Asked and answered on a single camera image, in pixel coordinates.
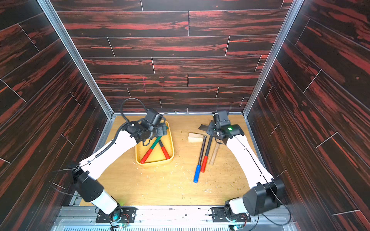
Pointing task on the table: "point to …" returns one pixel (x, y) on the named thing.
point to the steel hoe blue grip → (196, 137)
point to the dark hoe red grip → (204, 127)
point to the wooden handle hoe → (215, 153)
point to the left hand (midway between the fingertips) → (161, 129)
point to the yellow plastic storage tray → (157, 156)
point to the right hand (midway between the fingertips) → (215, 128)
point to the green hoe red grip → (150, 150)
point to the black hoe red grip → (164, 149)
